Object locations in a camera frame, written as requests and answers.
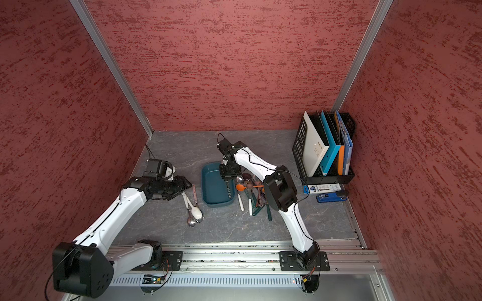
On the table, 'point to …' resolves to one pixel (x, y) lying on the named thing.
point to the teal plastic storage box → (213, 188)
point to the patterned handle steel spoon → (227, 183)
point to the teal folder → (334, 147)
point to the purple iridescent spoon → (246, 176)
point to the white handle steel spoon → (240, 180)
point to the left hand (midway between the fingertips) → (186, 191)
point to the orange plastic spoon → (240, 187)
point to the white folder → (314, 147)
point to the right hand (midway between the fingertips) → (227, 181)
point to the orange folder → (341, 155)
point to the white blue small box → (310, 189)
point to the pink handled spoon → (196, 200)
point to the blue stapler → (339, 195)
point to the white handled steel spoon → (191, 221)
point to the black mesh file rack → (320, 177)
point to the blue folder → (348, 145)
